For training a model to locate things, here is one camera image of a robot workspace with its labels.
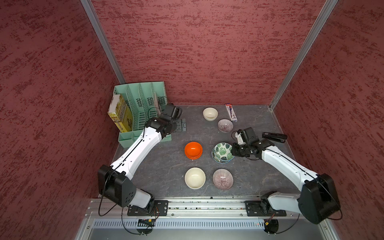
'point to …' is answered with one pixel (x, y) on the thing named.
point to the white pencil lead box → (231, 112)
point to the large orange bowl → (193, 153)
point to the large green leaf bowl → (222, 156)
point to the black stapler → (277, 137)
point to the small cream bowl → (210, 113)
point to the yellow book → (120, 113)
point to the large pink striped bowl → (223, 179)
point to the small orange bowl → (192, 144)
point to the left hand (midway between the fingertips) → (175, 127)
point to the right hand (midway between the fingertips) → (230, 153)
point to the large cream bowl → (195, 178)
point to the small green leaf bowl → (222, 145)
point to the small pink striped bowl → (225, 125)
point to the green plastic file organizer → (145, 100)
